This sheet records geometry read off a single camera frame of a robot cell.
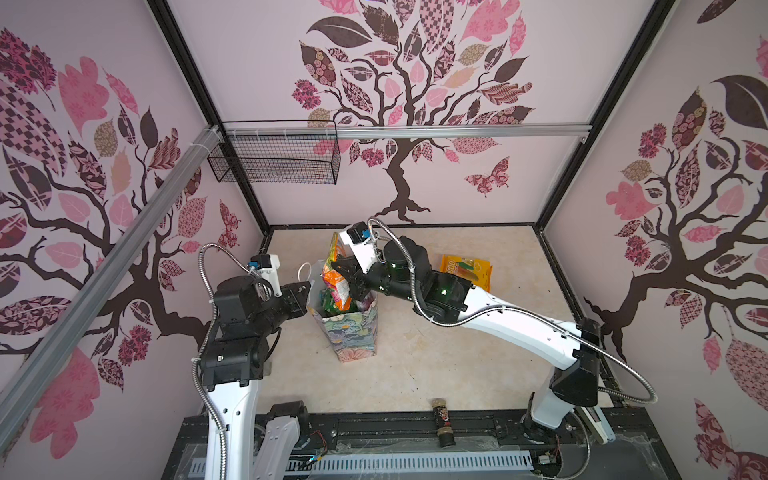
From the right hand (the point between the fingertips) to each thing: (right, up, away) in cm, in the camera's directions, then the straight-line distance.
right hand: (335, 258), depth 61 cm
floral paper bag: (+2, -20, +13) cm, 24 cm away
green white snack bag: (-4, -13, +14) cm, 19 cm away
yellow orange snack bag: (+41, -5, +39) cm, 57 cm away
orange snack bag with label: (-1, -5, +2) cm, 5 cm away
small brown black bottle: (+25, -43, +11) cm, 51 cm away
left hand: (-7, -8, +6) cm, 12 cm away
